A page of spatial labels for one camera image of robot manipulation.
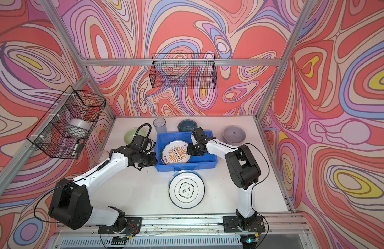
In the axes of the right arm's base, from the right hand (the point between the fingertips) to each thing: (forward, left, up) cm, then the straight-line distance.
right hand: (189, 155), depth 96 cm
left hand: (-7, +17, +7) cm, 20 cm away
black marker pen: (-8, +53, +24) cm, 59 cm away
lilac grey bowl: (+15, -31, -1) cm, 35 cm away
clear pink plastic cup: (+2, +57, -2) cm, 57 cm away
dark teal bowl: (+24, +1, +1) cm, 24 cm away
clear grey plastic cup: (+15, +18, +12) cm, 26 cm away
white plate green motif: (-21, +2, -2) cm, 21 cm away
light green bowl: (+16, +40, +3) cm, 43 cm away
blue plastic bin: (-5, -10, -3) cm, 11 cm away
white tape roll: (-2, +50, +31) cm, 59 cm away
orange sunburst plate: (+2, +9, 0) cm, 9 cm away
